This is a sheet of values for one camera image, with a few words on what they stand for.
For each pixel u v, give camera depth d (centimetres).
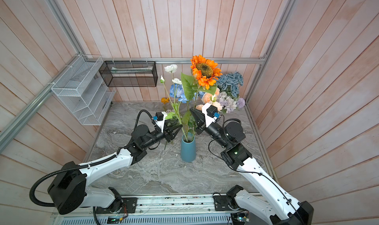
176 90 62
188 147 76
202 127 53
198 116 55
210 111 47
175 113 66
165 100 115
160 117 62
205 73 37
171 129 65
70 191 41
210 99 62
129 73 105
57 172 41
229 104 79
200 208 73
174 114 66
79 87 76
